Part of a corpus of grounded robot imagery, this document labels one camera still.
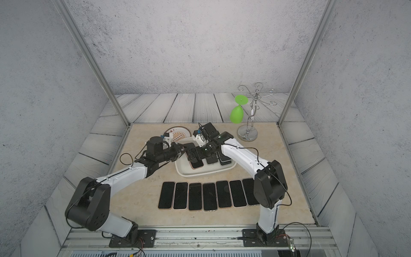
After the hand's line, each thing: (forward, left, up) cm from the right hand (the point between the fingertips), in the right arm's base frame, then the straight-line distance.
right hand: (197, 155), depth 83 cm
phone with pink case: (-13, -14, -17) cm, 26 cm away
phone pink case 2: (-16, +1, -15) cm, 22 cm away
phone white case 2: (+7, -7, -15) cm, 18 cm away
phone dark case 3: (+6, -15, -14) cm, 21 cm away
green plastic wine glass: (+25, -22, +7) cm, 34 cm away
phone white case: (-5, 0, 0) cm, 5 cm away
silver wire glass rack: (+30, -33, -15) cm, 47 cm away
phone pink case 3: (-15, -6, -16) cm, 23 cm away
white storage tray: (0, +9, -14) cm, 16 cm away
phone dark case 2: (-13, -21, -18) cm, 31 cm away
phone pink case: (-17, +17, -17) cm, 29 cm away
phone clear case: (-7, -28, -18) cm, 34 cm away
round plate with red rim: (+30, +17, -15) cm, 38 cm away
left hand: (+3, +3, +3) cm, 5 cm away
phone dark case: (-16, +9, -16) cm, 24 cm away
